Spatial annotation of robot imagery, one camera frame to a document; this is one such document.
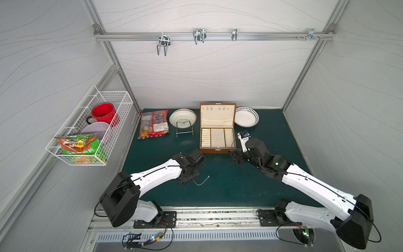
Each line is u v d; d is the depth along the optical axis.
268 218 0.73
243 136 0.66
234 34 0.73
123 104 0.72
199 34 0.77
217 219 0.75
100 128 0.64
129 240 0.69
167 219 0.74
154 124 1.07
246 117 1.15
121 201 0.42
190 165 0.61
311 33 0.77
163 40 0.78
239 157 0.67
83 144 0.54
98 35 0.77
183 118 0.95
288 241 0.69
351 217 0.39
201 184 0.85
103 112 0.67
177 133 1.04
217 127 1.04
